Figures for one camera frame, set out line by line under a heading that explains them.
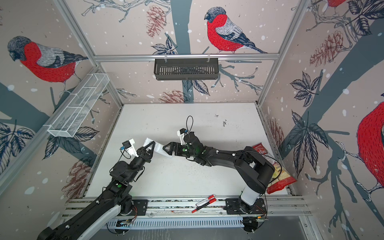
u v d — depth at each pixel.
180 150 0.73
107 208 0.56
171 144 0.73
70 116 0.74
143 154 0.67
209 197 0.77
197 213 0.73
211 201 0.76
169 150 0.73
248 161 0.50
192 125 0.76
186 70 1.07
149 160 0.68
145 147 0.71
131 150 0.67
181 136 0.78
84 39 0.84
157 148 0.76
